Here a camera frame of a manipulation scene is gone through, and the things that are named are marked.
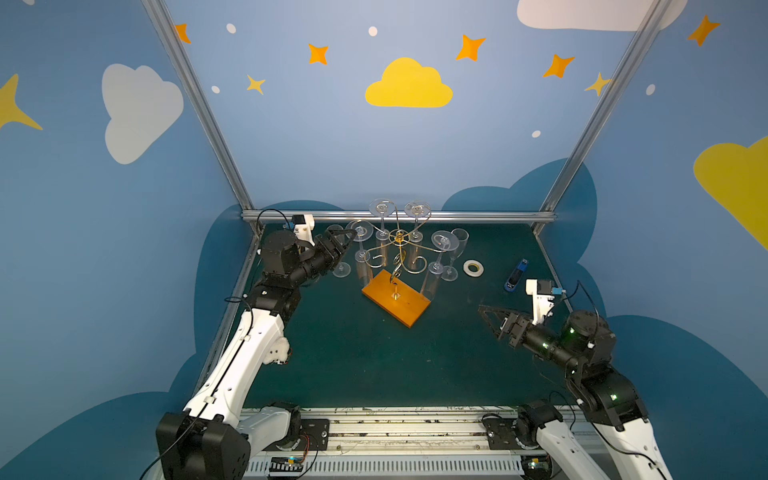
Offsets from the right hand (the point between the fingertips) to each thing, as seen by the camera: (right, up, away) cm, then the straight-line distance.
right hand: (491, 306), depth 65 cm
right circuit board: (+14, -41, +9) cm, 45 cm away
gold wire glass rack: (-20, -2, +34) cm, 39 cm away
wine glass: (-40, +6, +43) cm, 59 cm away
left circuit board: (-48, -41, +8) cm, 64 cm away
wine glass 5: (-15, +24, +15) cm, 32 cm away
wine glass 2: (0, +5, +43) cm, 43 cm away
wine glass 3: (-28, +17, +9) cm, 35 cm away
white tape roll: (+9, +4, +43) cm, 44 cm away
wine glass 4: (-24, +24, +15) cm, 37 cm away
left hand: (-31, +16, +6) cm, 36 cm away
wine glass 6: (-9, +15, +9) cm, 20 cm away
